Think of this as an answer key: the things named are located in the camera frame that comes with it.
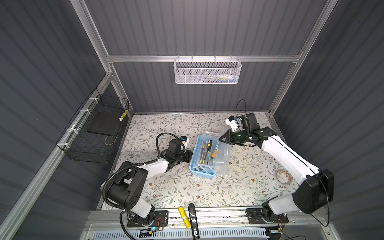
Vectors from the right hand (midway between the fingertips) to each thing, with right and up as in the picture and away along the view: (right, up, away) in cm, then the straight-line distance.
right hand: (221, 140), depth 79 cm
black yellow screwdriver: (-6, -3, +7) cm, 10 cm away
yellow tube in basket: (-54, +14, +4) cm, 56 cm away
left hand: (-15, -9, +13) cm, 22 cm away
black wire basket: (-64, +3, -6) cm, 65 cm away
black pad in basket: (-58, +9, -5) cm, 59 cm away
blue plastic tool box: (-6, -9, +3) cm, 11 cm away
